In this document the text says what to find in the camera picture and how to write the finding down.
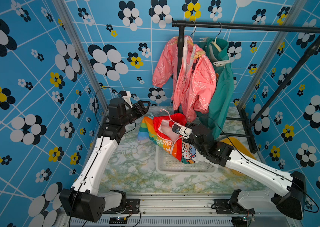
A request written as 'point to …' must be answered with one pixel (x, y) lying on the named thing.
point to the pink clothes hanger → (171, 119)
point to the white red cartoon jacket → (158, 130)
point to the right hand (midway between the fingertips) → (190, 121)
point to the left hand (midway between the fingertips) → (148, 103)
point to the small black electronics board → (118, 220)
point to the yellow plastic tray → (235, 143)
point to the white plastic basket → (165, 163)
